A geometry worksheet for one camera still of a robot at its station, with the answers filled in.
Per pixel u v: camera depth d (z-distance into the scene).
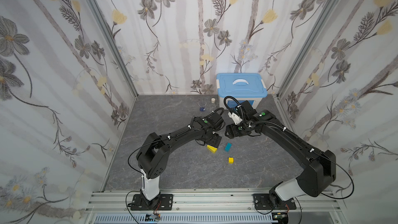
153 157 0.47
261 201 0.74
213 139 0.77
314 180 0.42
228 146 0.92
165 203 0.74
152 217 0.70
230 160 0.86
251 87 1.03
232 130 0.70
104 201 0.78
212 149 0.90
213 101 1.04
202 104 1.07
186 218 0.70
